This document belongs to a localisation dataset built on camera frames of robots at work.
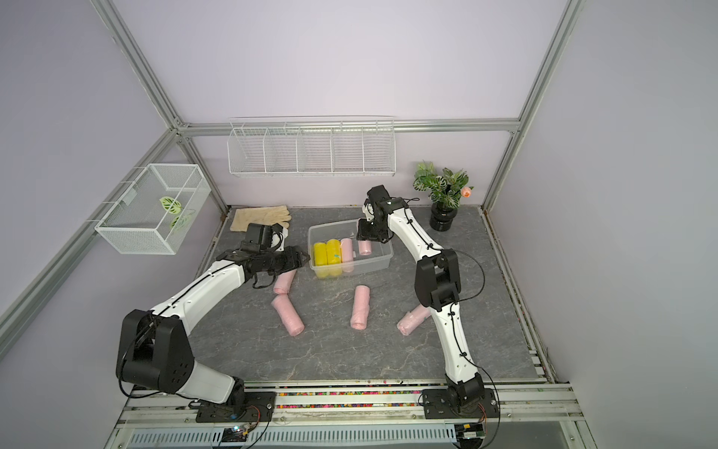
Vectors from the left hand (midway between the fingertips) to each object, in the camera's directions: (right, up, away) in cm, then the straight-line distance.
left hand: (303, 261), depth 87 cm
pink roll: (+13, +1, +15) cm, 20 cm away
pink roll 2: (+19, +4, +7) cm, 21 cm away
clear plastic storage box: (+24, -1, +8) cm, 25 cm away
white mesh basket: (-44, +14, -5) cm, 46 cm away
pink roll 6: (+34, -18, -2) cm, 39 cm away
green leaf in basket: (-37, +17, -6) cm, 41 cm away
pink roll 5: (+18, -15, +2) cm, 24 cm away
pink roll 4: (-5, -17, 0) cm, 17 cm away
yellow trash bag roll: (+3, -1, +13) cm, 14 cm away
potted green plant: (+47, +24, +7) cm, 53 cm away
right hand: (+18, +8, +12) cm, 23 cm away
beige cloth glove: (-23, +16, +33) cm, 43 cm away
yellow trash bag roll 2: (+8, 0, +13) cm, 15 cm away
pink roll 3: (-8, -8, +6) cm, 12 cm away
